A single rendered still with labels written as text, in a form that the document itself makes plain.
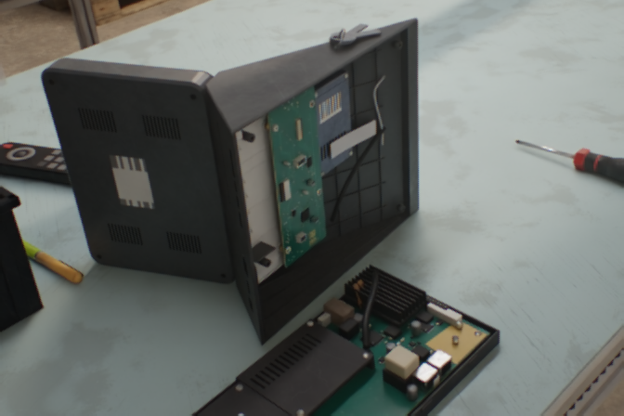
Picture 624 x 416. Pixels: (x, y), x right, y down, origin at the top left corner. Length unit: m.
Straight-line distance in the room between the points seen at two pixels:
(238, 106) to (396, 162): 0.24
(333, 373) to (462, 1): 0.85
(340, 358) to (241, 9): 0.85
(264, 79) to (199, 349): 0.24
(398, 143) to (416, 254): 0.11
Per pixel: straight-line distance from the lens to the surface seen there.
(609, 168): 0.94
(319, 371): 0.68
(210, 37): 1.34
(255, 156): 0.68
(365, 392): 0.68
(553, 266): 0.82
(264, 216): 0.71
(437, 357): 0.69
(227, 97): 0.67
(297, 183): 0.72
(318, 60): 0.71
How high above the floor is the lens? 1.50
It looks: 33 degrees down
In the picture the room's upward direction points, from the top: 4 degrees counter-clockwise
